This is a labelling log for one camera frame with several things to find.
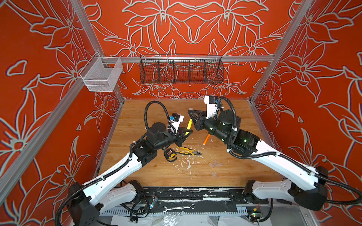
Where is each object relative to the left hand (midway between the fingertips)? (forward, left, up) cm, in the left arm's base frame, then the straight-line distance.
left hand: (190, 129), depth 66 cm
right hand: (+2, +2, +11) cm, 11 cm away
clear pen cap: (-6, -14, -29) cm, 32 cm away
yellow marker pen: (0, +1, +2) cm, 3 cm away
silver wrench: (-28, -2, -29) cm, 40 cm away
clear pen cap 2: (-11, -15, -29) cm, 35 cm away
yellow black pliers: (+1, -2, -28) cm, 28 cm away
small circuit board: (-30, -34, -30) cm, 54 cm away
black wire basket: (+50, +7, +1) cm, 51 cm away
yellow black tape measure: (-2, +12, -27) cm, 29 cm away
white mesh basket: (+41, +61, +1) cm, 73 cm away
